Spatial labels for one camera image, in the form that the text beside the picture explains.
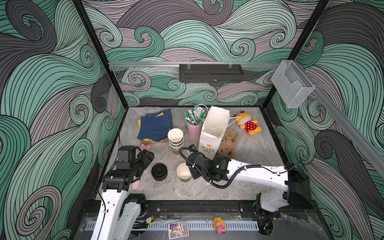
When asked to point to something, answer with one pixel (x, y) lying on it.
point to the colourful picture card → (178, 229)
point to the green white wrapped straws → (195, 116)
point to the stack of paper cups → (176, 139)
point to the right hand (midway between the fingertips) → (191, 167)
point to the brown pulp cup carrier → (228, 147)
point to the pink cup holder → (194, 131)
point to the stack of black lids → (159, 172)
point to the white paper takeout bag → (215, 123)
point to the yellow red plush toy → (244, 120)
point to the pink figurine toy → (219, 225)
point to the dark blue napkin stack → (156, 126)
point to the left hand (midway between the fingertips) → (151, 156)
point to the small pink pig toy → (145, 147)
